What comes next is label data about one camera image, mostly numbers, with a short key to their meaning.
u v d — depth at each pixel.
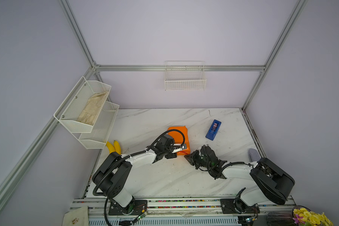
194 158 0.78
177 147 0.77
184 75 0.95
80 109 0.78
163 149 0.70
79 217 0.70
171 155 0.82
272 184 0.44
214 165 0.69
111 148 0.90
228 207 0.73
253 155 0.91
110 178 0.45
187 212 0.73
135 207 0.72
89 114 0.77
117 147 0.93
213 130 1.01
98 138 0.90
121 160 0.46
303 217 0.51
